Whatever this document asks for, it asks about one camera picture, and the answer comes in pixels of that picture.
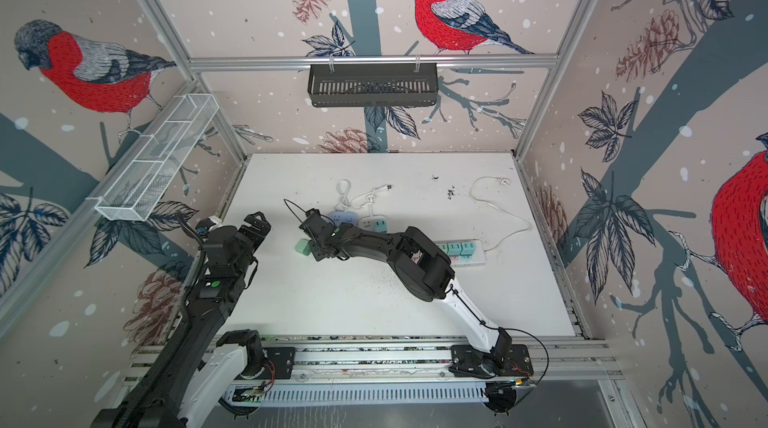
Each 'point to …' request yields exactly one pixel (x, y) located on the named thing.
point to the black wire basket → (369, 86)
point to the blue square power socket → (343, 217)
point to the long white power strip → (476, 259)
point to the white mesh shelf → (139, 185)
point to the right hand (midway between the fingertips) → (320, 247)
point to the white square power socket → (368, 222)
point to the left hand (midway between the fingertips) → (253, 221)
